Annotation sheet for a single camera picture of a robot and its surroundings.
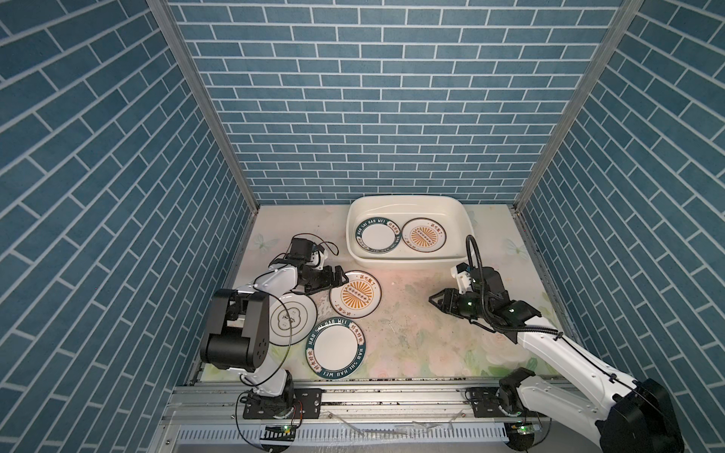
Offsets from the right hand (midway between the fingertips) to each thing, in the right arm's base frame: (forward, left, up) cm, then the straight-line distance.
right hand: (435, 301), depth 80 cm
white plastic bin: (+45, -10, -7) cm, 47 cm away
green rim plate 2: (-12, +28, -11) cm, 33 cm away
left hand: (+8, +29, -6) cm, 30 cm away
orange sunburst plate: (+34, +1, -11) cm, 36 cm away
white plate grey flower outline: (-4, +43, -11) cm, 45 cm away
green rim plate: (+31, +19, -9) cm, 37 cm away
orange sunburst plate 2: (+5, +24, -11) cm, 27 cm away
